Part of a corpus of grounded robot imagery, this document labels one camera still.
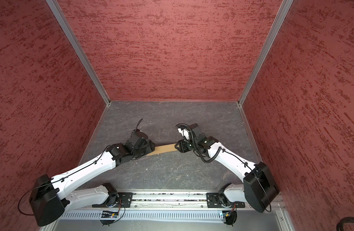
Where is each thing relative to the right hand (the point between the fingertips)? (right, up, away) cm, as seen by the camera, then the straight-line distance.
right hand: (176, 149), depth 80 cm
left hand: (-14, 0, 0) cm, 14 cm away
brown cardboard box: (-7, +1, -2) cm, 8 cm away
